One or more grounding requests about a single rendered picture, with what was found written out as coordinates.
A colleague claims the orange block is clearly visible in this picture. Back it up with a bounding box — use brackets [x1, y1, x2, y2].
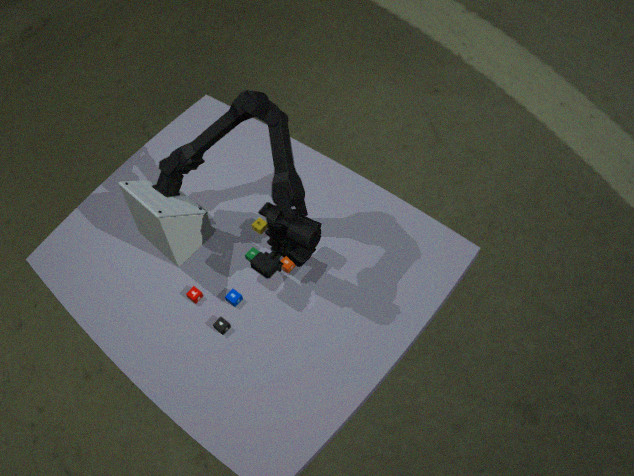
[280, 256, 296, 273]

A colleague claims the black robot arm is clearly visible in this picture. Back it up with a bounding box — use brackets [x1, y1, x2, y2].
[152, 90, 322, 267]

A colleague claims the blue block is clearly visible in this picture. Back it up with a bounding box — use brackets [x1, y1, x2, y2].
[225, 289, 243, 307]

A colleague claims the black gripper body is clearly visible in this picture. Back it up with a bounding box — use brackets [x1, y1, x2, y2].
[250, 229, 289, 279]

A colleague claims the red block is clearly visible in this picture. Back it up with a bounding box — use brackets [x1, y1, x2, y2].
[186, 287, 203, 303]

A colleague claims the yellow block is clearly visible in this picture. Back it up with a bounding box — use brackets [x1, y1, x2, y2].
[252, 217, 268, 234]

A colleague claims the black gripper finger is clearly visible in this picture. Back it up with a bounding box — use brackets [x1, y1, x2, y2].
[264, 252, 283, 272]

